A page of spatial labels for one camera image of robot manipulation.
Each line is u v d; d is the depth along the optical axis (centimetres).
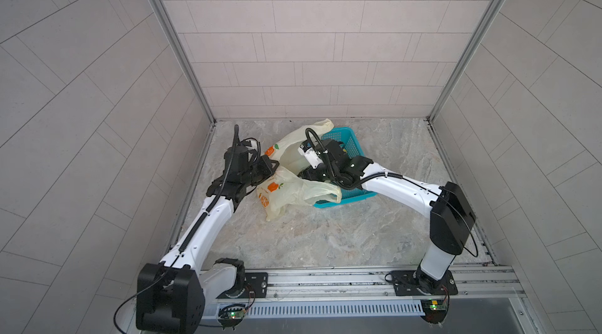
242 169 61
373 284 72
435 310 67
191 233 44
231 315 64
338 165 62
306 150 71
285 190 71
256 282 71
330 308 145
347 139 101
